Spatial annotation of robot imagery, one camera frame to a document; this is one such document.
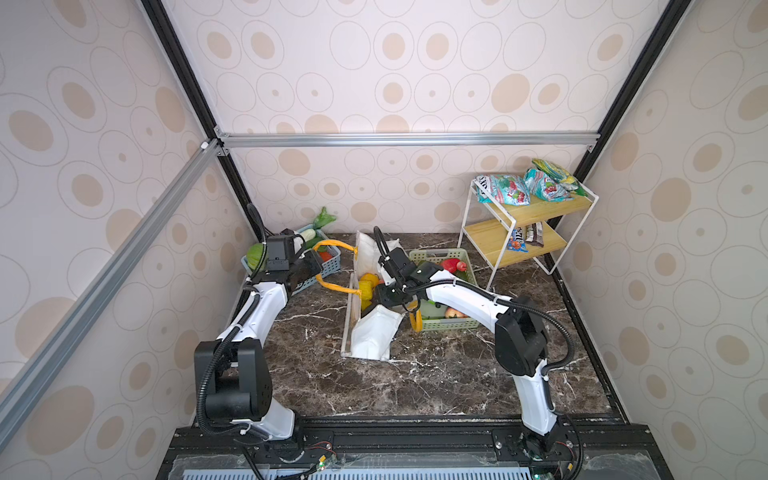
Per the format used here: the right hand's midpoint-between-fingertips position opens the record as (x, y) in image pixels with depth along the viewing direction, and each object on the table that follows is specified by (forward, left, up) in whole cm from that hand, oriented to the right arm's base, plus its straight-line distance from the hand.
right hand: (379, 299), depth 90 cm
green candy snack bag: (+20, -37, +25) cm, 49 cm away
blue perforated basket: (+17, +17, -3) cm, 25 cm away
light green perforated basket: (0, -17, -9) cm, 19 cm away
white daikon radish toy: (+36, +22, +1) cm, 42 cm away
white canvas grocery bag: (-10, +3, -1) cm, 11 cm away
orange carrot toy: (+22, +20, -5) cm, 30 cm away
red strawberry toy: (+16, -28, -4) cm, 32 cm away
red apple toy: (+18, -25, -5) cm, 31 cm away
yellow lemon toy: (+2, +4, 0) cm, 5 cm away
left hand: (+9, +14, +12) cm, 21 cm away
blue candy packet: (+16, -44, +7) cm, 47 cm away
